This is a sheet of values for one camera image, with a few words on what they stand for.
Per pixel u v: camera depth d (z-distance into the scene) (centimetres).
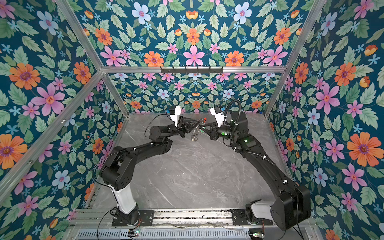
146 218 73
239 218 73
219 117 63
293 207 39
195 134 68
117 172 49
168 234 77
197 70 91
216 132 62
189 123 66
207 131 69
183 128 65
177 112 62
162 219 75
